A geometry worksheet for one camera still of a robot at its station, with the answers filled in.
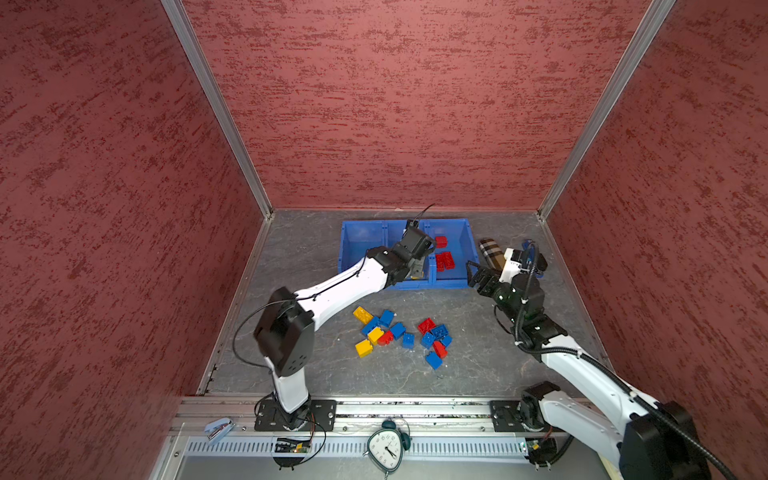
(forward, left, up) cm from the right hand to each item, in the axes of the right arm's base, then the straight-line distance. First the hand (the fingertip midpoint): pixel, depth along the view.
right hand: (473, 271), depth 82 cm
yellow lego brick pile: (+8, +15, -16) cm, 23 cm away
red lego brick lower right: (-16, +10, -17) cm, 25 cm away
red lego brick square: (+25, +4, -17) cm, 30 cm away
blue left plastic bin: (+28, +36, -16) cm, 48 cm away
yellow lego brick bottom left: (-15, +32, -15) cm, 38 cm away
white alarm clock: (-39, +26, -13) cm, 48 cm away
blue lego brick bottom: (-19, +12, -18) cm, 28 cm away
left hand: (+4, +18, -1) cm, 19 cm away
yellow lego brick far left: (-4, +32, -17) cm, 37 cm away
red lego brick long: (+16, +4, -16) cm, 23 cm away
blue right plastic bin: (+23, -1, -17) cm, 29 cm away
